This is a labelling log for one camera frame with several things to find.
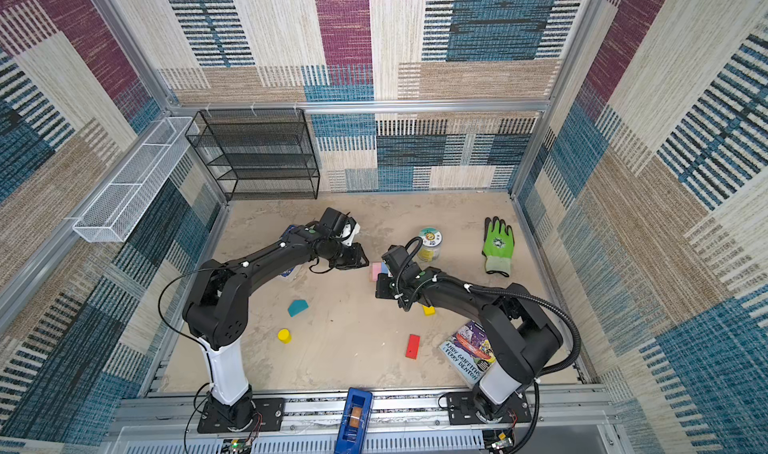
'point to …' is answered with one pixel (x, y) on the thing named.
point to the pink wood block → (376, 269)
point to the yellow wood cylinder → (284, 336)
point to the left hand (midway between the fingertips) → (367, 259)
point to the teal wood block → (297, 307)
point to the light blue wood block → (384, 268)
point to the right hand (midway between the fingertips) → (381, 291)
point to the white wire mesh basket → (113, 213)
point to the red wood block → (412, 346)
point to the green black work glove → (498, 246)
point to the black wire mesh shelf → (258, 154)
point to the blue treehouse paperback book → (285, 233)
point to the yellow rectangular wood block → (429, 311)
